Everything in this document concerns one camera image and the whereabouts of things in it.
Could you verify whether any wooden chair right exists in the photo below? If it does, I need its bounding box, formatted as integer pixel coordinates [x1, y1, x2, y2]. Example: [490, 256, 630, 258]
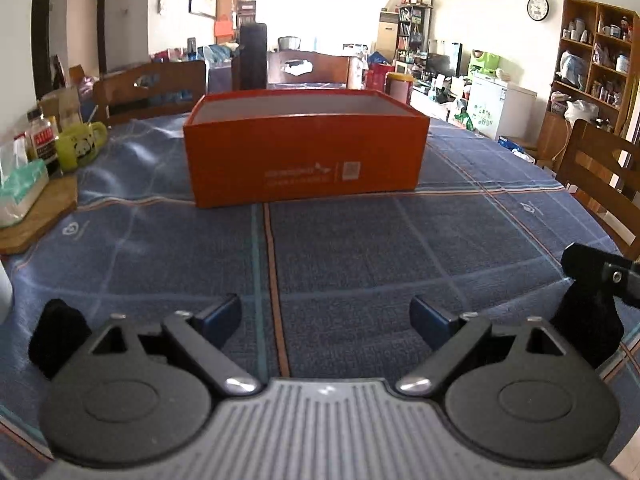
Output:
[556, 119, 639, 261]

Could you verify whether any wooden chair left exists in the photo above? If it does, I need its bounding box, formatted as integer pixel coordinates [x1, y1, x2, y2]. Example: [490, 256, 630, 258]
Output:
[92, 60, 208, 126]

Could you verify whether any round wall clock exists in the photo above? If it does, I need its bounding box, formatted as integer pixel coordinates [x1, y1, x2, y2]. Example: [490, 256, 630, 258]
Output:
[526, 0, 550, 22]

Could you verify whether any orange cardboard shoe box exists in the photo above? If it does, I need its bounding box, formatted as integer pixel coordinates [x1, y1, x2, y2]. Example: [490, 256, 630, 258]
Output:
[183, 89, 430, 208]

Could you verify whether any wooden bookshelf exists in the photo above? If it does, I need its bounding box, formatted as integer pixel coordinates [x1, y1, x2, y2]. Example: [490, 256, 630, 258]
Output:
[537, 0, 639, 170]

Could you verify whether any blue patterned tablecloth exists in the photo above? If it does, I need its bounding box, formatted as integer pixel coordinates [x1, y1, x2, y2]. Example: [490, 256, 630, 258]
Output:
[1, 116, 615, 479]

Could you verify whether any black tower speaker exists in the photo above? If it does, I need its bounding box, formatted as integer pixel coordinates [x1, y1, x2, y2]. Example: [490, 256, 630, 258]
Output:
[231, 23, 268, 91]

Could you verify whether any teal tissue pack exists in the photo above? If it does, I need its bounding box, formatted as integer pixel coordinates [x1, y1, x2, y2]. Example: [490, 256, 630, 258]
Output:
[0, 136, 49, 228]

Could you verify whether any dark glass bottle black cap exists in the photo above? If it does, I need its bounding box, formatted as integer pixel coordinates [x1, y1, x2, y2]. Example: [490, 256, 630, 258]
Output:
[26, 107, 60, 177]

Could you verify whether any green panda mug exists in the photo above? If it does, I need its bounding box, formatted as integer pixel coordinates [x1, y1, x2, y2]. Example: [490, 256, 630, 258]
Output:
[54, 122, 108, 174]

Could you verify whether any wooden cutting board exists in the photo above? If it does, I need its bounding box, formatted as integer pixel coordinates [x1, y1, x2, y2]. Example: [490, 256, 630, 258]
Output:
[1, 176, 78, 256]

